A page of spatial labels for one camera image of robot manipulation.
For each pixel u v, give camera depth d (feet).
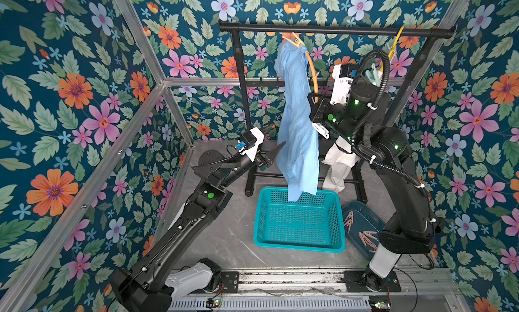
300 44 1.92
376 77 1.80
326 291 2.36
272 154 1.61
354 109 1.21
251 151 1.49
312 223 2.91
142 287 1.21
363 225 2.94
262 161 1.68
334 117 1.48
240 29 1.89
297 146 2.06
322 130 1.67
